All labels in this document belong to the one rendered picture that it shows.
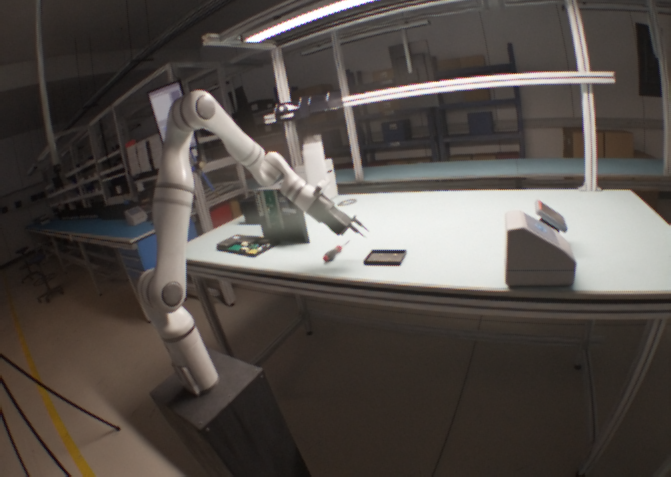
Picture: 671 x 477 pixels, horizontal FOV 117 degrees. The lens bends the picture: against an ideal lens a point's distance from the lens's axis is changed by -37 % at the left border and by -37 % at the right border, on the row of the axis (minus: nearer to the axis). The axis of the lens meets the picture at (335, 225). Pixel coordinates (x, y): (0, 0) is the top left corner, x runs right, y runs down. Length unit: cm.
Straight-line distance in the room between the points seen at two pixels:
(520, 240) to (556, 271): 12
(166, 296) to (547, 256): 82
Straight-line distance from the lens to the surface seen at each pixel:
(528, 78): 151
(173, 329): 79
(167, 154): 79
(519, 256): 76
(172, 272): 73
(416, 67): 280
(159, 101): 250
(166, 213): 73
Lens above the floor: 140
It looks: 18 degrees down
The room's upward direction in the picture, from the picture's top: 10 degrees counter-clockwise
